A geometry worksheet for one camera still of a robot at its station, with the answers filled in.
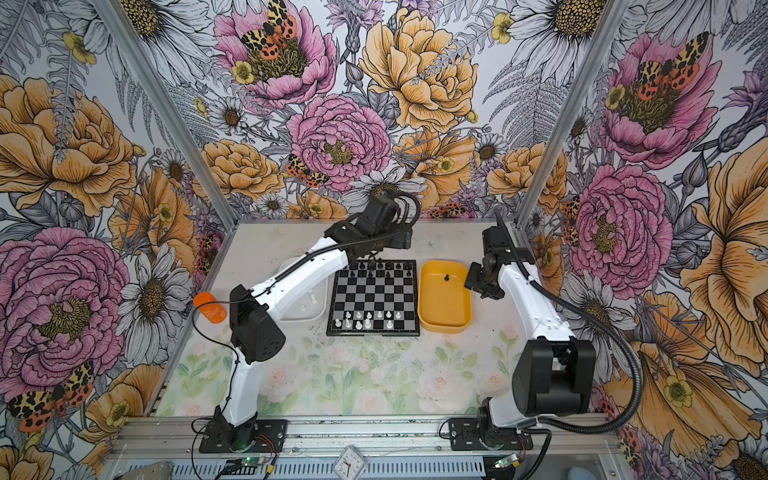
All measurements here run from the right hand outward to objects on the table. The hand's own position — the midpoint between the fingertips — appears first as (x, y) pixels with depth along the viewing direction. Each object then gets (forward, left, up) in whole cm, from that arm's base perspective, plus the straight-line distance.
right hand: (476, 294), depth 84 cm
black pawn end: (+16, +4, -14) cm, 22 cm away
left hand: (+13, +21, +9) cm, 26 cm away
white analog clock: (-37, +34, -12) cm, 51 cm away
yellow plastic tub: (+4, +6, -13) cm, 15 cm away
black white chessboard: (+7, +29, -12) cm, 32 cm away
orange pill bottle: (+1, +76, -8) cm, 76 cm away
